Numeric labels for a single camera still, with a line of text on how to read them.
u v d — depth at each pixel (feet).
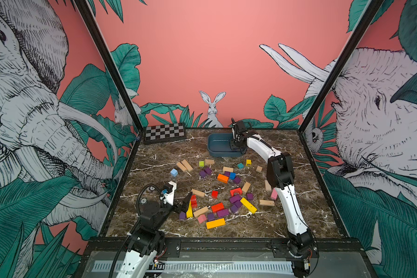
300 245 2.10
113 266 1.76
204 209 2.77
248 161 3.32
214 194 2.92
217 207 2.83
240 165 3.31
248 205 2.82
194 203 2.83
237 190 2.95
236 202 2.82
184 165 3.32
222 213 2.72
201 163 3.33
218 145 3.55
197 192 2.97
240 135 2.81
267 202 2.87
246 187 2.99
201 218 2.66
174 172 3.15
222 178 3.11
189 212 2.72
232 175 3.12
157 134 3.76
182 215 2.68
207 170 3.26
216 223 2.63
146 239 1.89
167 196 2.16
